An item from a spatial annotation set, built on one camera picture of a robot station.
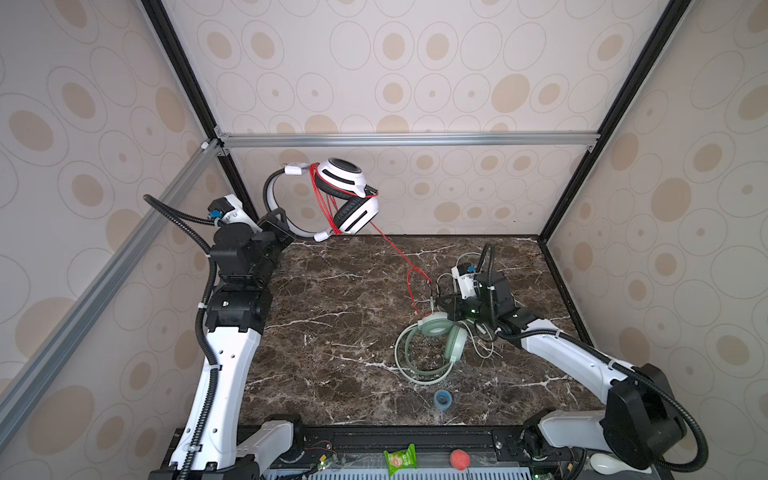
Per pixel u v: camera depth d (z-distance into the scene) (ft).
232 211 1.73
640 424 1.37
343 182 1.75
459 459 2.27
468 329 2.87
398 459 2.30
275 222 1.78
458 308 2.39
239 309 1.46
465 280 2.47
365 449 2.44
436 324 2.82
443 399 2.66
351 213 1.79
